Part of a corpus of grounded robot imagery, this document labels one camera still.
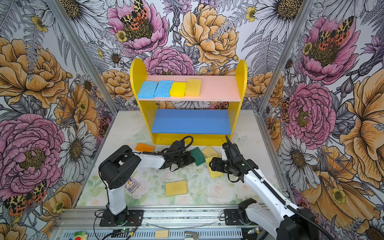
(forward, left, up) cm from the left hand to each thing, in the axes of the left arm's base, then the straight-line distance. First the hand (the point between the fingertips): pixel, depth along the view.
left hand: (194, 163), depth 93 cm
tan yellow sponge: (+8, -9, +1) cm, 12 cm away
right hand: (-8, -11, +9) cm, 16 cm away
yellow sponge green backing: (-14, +10, 0) cm, 18 cm away
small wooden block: (-35, +15, +1) cm, 38 cm away
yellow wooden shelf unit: (+25, -9, +13) cm, 30 cm away
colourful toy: (-35, +52, +1) cm, 63 cm away
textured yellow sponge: (-7, -11, +2) cm, 13 cm away
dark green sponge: (+4, -2, 0) cm, 5 cm away
